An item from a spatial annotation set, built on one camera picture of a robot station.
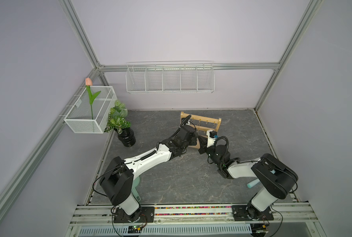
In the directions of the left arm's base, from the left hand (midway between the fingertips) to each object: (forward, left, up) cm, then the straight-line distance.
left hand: (194, 135), depth 83 cm
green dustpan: (-18, +35, -18) cm, 43 cm away
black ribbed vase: (+8, +41, -9) cm, 43 cm away
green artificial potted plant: (+8, +41, +9) cm, 43 cm away
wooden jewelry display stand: (+5, -5, 0) cm, 7 cm away
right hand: (+1, -3, -2) cm, 4 cm away
